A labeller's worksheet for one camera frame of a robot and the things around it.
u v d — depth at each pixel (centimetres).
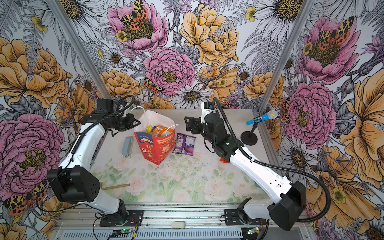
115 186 84
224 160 92
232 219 73
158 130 91
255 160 46
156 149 81
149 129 92
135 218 74
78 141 48
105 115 59
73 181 42
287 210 37
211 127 52
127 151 94
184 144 99
